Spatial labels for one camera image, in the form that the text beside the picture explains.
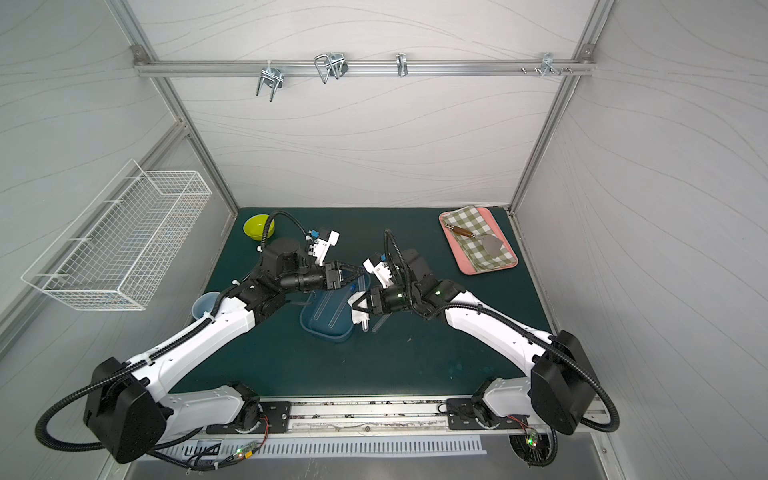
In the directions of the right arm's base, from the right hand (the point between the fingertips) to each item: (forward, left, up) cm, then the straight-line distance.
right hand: (354, 306), depth 72 cm
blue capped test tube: (+6, +9, -19) cm, 21 cm away
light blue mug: (+5, +46, -11) cm, 48 cm away
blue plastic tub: (+6, +12, -18) cm, 22 cm away
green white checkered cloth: (+48, -39, -19) cm, 64 cm away
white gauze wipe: (-3, -1, 0) cm, 3 cm away
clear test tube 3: (+11, +7, -17) cm, 22 cm away
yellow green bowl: (+38, +45, -15) cm, 61 cm away
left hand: (+5, -2, +7) cm, 9 cm away
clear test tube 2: (+3, -5, -17) cm, 18 cm away
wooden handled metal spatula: (+36, -43, -20) cm, 60 cm away
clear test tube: (+3, -2, +3) cm, 5 cm away
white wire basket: (+5, +54, +14) cm, 56 cm away
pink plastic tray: (+32, -32, -21) cm, 50 cm away
